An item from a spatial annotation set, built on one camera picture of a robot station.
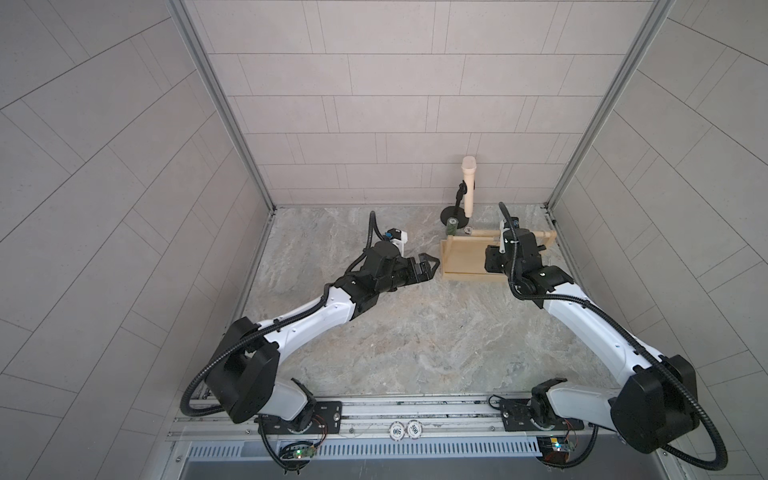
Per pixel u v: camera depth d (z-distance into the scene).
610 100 0.87
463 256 1.01
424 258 0.69
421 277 0.68
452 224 1.05
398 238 0.72
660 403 0.39
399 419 0.72
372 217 0.64
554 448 0.68
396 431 0.69
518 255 0.60
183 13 0.71
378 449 1.05
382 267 0.60
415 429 0.69
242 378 0.41
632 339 0.43
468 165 0.93
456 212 1.11
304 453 0.65
